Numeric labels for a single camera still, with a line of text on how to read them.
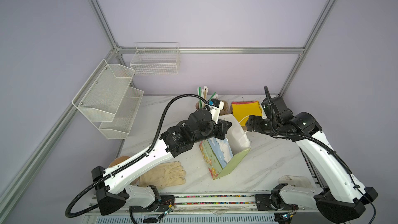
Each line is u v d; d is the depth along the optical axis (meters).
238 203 0.75
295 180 0.80
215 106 0.55
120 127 0.78
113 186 0.38
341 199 0.38
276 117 0.48
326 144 0.40
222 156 0.67
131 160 0.41
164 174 0.82
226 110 1.06
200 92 0.98
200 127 0.46
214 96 0.95
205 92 0.98
